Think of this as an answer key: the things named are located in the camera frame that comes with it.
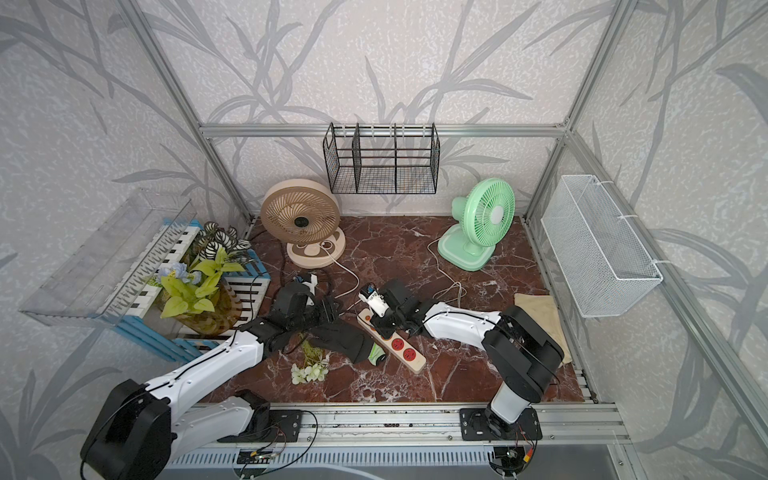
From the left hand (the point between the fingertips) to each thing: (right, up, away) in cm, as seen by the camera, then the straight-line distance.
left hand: (338, 305), depth 85 cm
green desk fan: (+43, +26, +2) cm, 50 cm away
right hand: (+10, -4, +2) cm, 11 cm away
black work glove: (0, -10, +4) cm, 11 cm away
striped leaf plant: (-33, +19, -4) cm, 39 cm away
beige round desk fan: (-11, +27, +4) cm, 29 cm away
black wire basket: (+11, +48, +21) cm, 53 cm away
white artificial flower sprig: (-5, -15, -5) cm, 17 cm away
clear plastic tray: (-49, +9, -19) cm, 53 cm away
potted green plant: (-29, +5, -15) cm, 33 cm away
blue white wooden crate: (-38, +1, -21) cm, 43 cm away
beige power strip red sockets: (+16, -11, 0) cm, 20 cm away
